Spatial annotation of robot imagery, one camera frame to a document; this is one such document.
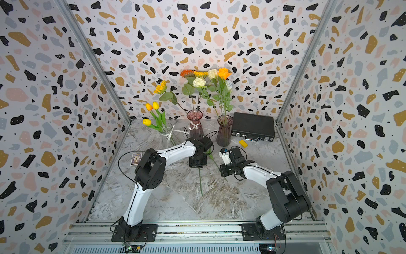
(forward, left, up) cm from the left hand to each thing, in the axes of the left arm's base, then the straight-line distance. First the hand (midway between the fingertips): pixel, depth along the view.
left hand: (204, 167), depth 96 cm
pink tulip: (-9, +2, -1) cm, 9 cm away
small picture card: (+6, +43, 0) cm, 44 cm away
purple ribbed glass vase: (+16, -12, +8) cm, 22 cm away
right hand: (-3, -10, +3) cm, 11 cm away
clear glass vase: (+12, +22, +11) cm, 27 cm away
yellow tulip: (+24, +27, +28) cm, 45 cm away
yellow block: (+18, -27, -1) cm, 33 cm away
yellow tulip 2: (+11, +28, +27) cm, 41 cm away
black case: (+30, -35, +3) cm, 47 cm away
